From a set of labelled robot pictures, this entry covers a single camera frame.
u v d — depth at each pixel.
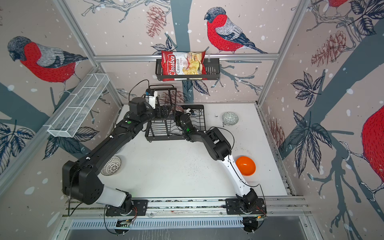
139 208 0.73
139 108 0.60
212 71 0.95
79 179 0.46
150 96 0.69
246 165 0.85
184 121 0.83
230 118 1.10
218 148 0.66
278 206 0.75
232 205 0.73
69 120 0.71
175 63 0.88
